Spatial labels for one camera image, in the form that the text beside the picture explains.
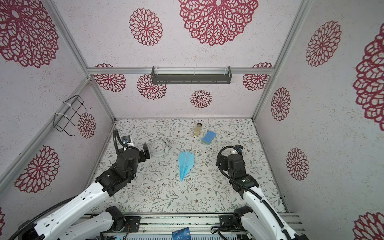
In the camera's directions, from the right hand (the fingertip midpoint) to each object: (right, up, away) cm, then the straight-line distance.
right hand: (229, 155), depth 82 cm
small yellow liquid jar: (-16, +15, +28) cm, 36 cm away
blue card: (-25, -36, -11) cm, 45 cm away
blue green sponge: (-8, +9, +27) cm, 30 cm away
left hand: (-49, +5, -6) cm, 49 cm away
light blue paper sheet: (-24, -5, +11) cm, 27 cm away
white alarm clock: (-42, +3, +16) cm, 45 cm away
